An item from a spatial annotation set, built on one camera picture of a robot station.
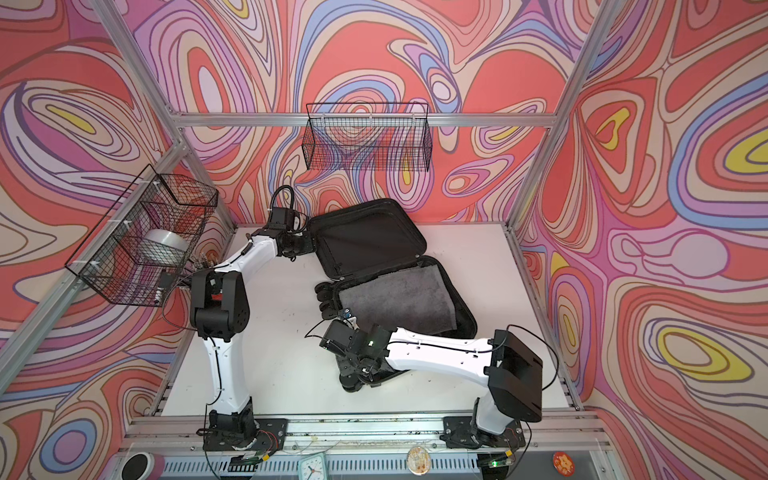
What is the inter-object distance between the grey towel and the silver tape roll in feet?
1.39

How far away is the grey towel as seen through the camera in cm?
86

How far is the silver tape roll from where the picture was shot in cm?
71
